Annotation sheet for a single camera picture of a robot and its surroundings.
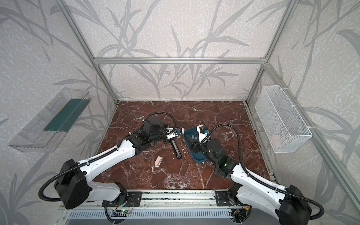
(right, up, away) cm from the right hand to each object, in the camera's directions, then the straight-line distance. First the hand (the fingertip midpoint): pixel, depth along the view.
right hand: (192, 130), depth 75 cm
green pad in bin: (-58, +8, -11) cm, 60 cm away
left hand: (-7, +3, +2) cm, 8 cm away
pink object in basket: (+44, -5, -3) cm, 44 cm away
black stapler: (-10, -15, +15) cm, 23 cm away
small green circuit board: (-34, -41, -5) cm, 53 cm away
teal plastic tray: (+5, -18, +11) cm, 22 cm away
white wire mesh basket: (+40, +2, -15) cm, 43 cm away
